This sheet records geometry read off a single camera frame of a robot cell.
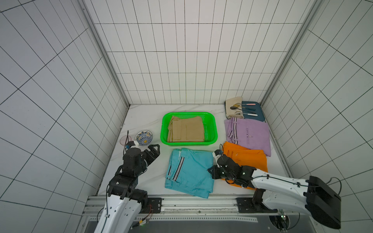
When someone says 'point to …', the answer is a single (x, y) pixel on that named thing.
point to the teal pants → (188, 172)
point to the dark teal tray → (261, 116)
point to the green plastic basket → (210, 124)
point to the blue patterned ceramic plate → (144, 137)
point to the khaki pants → (189, 129)
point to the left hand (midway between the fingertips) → (154, 152)
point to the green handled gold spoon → (237, 106)
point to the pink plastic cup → (124, 139)
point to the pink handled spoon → (239, 104)
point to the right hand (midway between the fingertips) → (204, 172)
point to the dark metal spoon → (234, 108)
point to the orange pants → (256, 158)
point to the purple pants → (253, 134)
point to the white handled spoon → (239, 112)
